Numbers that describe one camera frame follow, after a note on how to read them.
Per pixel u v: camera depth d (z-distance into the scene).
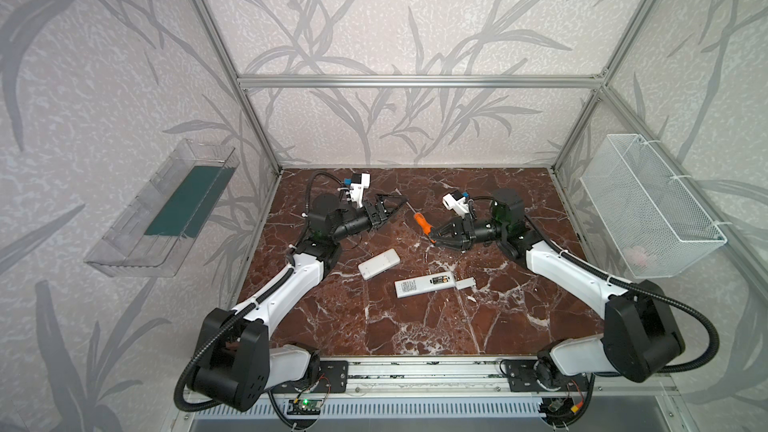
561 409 0.74
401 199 0.68
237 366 0.40
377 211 0.65
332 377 0.73
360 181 0.71
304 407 0.72
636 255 0.72
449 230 0.68
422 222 0.72
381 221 0.65
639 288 0.44
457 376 0.75
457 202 0.72
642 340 0.42
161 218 0.65
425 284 0.89
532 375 0.73
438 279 0.89
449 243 0.70
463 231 0.66
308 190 1.15
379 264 0.94
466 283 0.89
